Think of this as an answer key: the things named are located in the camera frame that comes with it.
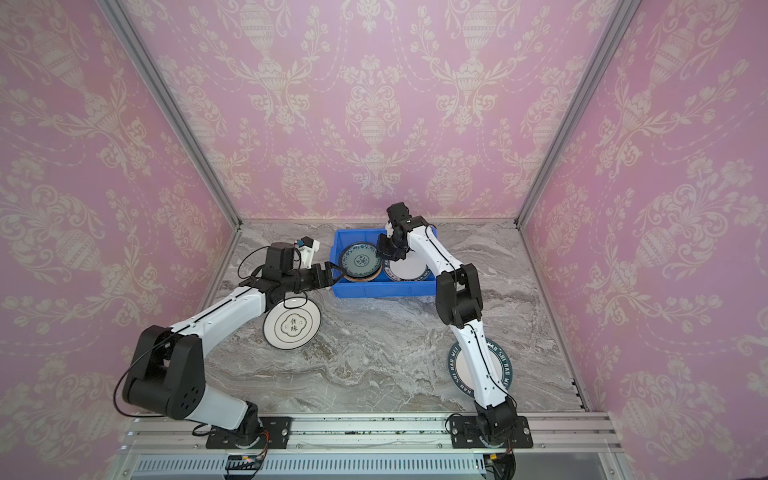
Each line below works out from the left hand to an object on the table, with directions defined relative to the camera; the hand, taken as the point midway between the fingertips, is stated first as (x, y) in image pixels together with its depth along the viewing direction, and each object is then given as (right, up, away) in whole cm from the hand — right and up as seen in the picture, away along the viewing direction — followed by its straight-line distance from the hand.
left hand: (338, 274), depth 86 cm
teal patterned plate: (+4, +4, +18) cm, 19 cm away
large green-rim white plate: (+34, -27, -3) cm, 43 cm away
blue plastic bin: (+13, -5, +12) cm, 18 cm away
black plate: (+6, -2, +14) cm, 15 cm away
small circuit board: (-21, -45, -13) cm, 51 cm away
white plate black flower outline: (-16, -15, +7) cm, 23 cm away
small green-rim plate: (+22, +1, +16) cm, 27 cm away
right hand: (+11, +6, +16) cm, 21 cm away
